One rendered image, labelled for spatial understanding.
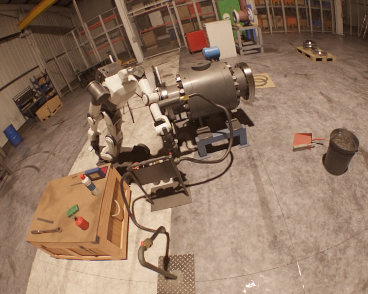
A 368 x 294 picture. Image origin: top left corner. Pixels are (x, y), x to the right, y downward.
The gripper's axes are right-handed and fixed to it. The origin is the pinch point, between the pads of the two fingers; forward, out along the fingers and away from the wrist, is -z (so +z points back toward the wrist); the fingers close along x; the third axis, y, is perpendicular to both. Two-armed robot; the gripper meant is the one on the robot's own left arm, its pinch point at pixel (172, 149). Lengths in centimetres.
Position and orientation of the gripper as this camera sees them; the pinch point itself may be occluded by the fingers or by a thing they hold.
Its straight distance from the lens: 150.6
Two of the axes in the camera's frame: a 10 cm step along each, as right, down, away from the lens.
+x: 9.0, 0.6, -4.4
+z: -2.6, -7.3, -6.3
